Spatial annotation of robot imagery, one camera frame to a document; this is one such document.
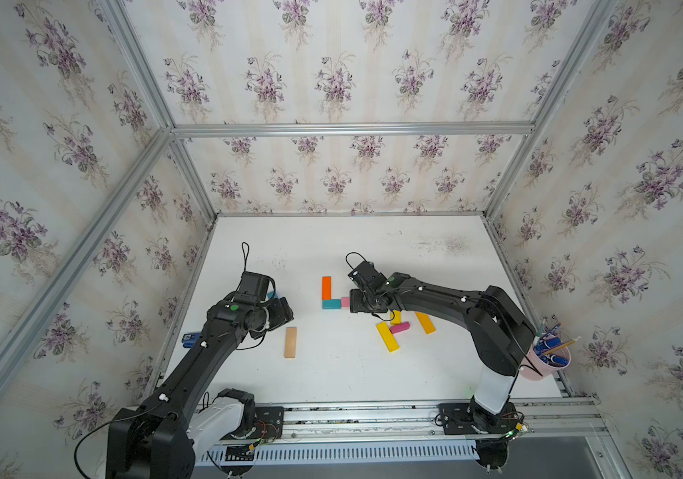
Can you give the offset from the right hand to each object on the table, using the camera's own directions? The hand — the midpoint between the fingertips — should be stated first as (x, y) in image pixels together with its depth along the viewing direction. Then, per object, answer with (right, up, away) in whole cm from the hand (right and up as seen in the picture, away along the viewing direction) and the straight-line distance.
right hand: (362, 305), depth 91 cm
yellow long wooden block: (+7, -9, -3) cm, 12 cm away
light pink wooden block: (-6, 0, +2) cm, 6 cm away
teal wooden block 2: (-30, +2, +6) cm, 31 cm away
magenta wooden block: (+11, -7, -2) cm, 13 cm away
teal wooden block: (-11, -1, +4) cm, 11 cm away
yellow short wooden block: (+11, -5, 0) cm, 12 cm away
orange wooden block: (-12, +4, +7) cm, 14 cm away
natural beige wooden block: (-22, -10, -4) cm, 24 cm away
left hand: (-22, -2, -9) cm, 24 cm away
